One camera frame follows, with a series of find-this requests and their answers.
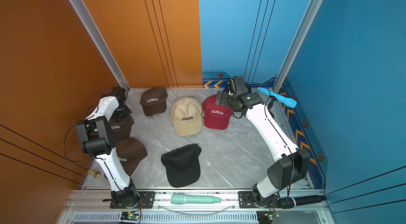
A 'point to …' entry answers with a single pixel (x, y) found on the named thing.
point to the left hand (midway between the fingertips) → (123, 115)
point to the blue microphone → (291, 102)
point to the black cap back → (227, 89)
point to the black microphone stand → (273, 98)
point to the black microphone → (291, 202)
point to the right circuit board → (266, 217)
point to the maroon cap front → (215, 117)
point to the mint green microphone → (183, 199)
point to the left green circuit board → (128, 215)
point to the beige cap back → (186, 114)
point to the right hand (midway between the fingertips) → (225, 99)
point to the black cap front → (182, 165)
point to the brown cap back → (154, 101)
